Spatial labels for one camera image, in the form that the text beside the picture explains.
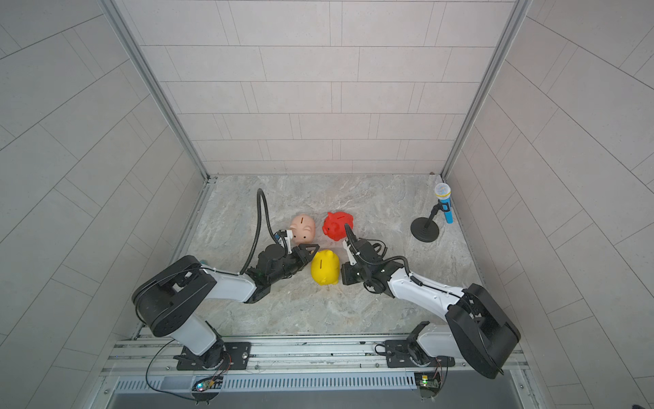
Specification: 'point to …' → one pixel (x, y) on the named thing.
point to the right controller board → (428, 383)
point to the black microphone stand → (425, 229)
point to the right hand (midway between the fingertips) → (340, 272)
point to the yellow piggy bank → (325, 267)
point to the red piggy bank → (334, 224)
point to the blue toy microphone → (443, 192)
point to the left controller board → (206, 388)
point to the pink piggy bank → (303, 230)
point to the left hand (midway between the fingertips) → (322, 249)
